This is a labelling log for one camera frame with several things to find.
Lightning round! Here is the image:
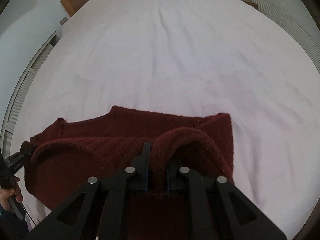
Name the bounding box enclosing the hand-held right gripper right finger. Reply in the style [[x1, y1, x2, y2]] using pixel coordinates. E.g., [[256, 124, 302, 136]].
[[166, 162, 287, 240]]

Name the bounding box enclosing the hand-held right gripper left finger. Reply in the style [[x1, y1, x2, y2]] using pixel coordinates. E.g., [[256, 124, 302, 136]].
[[25, 142, 152, 240]]

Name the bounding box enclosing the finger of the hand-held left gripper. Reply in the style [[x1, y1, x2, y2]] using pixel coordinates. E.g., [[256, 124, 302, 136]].
[[5, 145, 38, 168]]

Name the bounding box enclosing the dark red knitted sweater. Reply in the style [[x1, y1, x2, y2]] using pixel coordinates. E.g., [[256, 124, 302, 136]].
[[21, 105, 234, 240]]

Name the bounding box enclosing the person's left hand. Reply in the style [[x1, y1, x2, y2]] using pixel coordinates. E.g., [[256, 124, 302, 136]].
[[0, 176, 23, 212]]

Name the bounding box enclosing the bed with white duvet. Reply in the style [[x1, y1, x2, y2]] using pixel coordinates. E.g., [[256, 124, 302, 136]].
[[10, 0, 319, 240]]

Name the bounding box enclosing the wooden nightstand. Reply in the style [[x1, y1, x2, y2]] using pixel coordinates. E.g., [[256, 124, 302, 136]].
[[237, 0, 258, 9]]

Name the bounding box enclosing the white louvred wardrobe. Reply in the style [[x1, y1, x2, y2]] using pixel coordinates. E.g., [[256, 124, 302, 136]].
[[239, 0, 320, 64]]

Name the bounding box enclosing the white low wall cabinet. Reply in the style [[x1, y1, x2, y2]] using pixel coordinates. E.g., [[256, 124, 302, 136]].
[[0, 31, 61, 153]]

